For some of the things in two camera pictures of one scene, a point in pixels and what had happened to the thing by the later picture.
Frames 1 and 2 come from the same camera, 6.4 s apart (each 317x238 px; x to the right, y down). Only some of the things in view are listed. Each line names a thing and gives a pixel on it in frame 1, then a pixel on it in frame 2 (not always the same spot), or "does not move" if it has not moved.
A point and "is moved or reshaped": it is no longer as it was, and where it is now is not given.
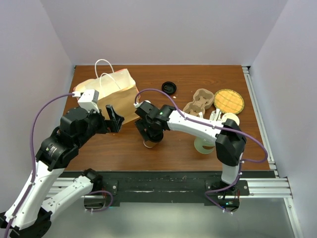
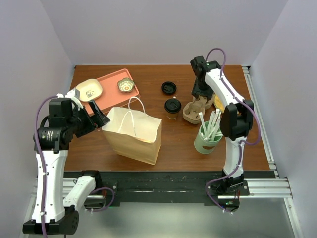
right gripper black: (141, 124) -> (196, 91)
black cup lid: (155, 137) is moved or reshaped
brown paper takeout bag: (116, 88) -> (133, 134)
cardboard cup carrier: (203, 99) does not move
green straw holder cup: (199, 142) does not move
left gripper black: (113, 124) -> (100, 119)
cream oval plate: (94, 84) does not move
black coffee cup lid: (169, 87) does not move
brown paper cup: (149, 144) is moved or reshaped
